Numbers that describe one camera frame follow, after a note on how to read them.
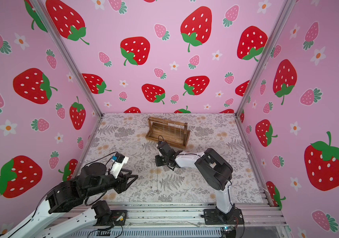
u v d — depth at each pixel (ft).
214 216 2.42
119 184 1.80
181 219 2.41
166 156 2.44
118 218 2.36
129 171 2.15
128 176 1.88
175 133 3.55
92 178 1.49
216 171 1.70
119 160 1.82
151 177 2.89
